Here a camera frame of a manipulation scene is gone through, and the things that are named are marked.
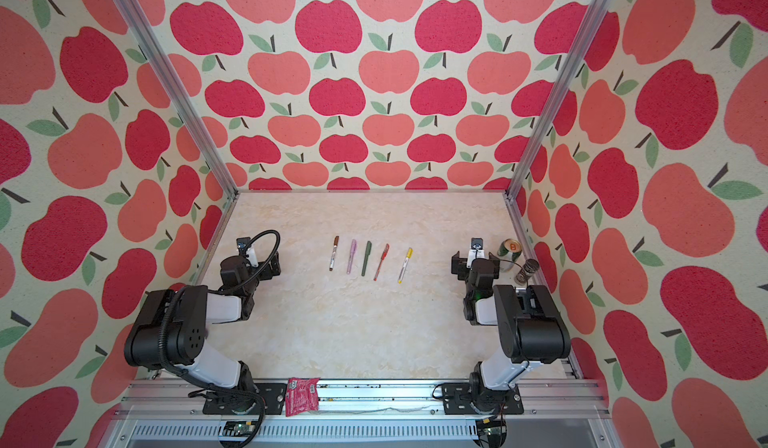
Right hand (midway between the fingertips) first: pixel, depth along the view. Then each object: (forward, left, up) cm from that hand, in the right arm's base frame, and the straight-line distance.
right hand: (483, 253), depth 94 cm
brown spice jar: (-5, -13, +1) cm, 14 cm away
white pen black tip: (+1, +50, -7) cm, 50 cm away
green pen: (-1, +38, -7) cm, 39 cm away
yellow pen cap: (+3, +23, -7) cm, 24 cm away
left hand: (-7, +69, -1) cm, 70 cm away
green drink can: (+1, -8, +4) cm, 8 cm away
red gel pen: (0, +32, -7) cm, 33 cm away
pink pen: (-1, +43, -7) cm, 44 cm away
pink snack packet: (-44, +48, -5) cm, 65 cm away
